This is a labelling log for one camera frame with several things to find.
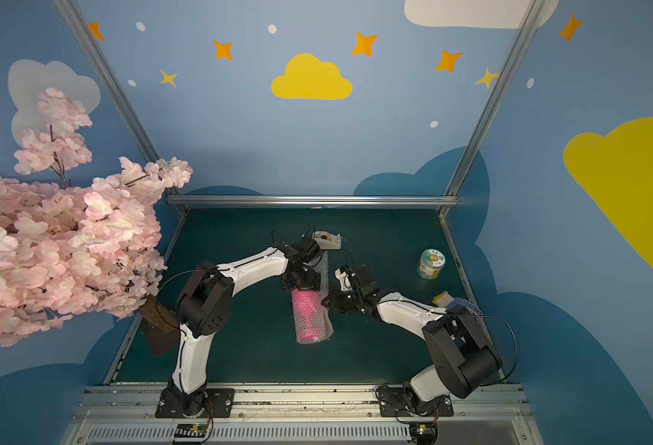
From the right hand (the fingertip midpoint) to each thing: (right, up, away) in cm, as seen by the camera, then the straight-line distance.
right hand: (326, 299), depth 87 cm
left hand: (-6, +3, +8) cm, 10 cm away
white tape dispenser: (0, +18, +20) cm, 27 cm away
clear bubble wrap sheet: (-1, -5, -4) cm, 7 cm away
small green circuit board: (-36, -32, -14) cm, 50 cm away
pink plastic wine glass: (-7, 0, -1) cm, 7 cm away
